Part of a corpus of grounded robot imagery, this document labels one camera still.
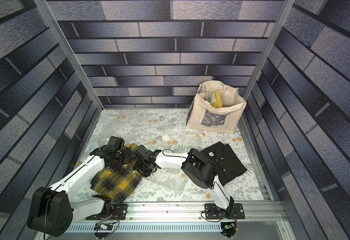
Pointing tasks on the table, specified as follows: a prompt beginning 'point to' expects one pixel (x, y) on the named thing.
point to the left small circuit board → (101, 226)
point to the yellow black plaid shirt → (117, 185)
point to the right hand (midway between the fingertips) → (132, 171)
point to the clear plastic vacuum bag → (162, 146)
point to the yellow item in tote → (218, 103)
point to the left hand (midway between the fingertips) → (130, 158)
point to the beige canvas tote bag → (202, 115)
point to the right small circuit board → (229, 226)
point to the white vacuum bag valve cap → (165, 137)
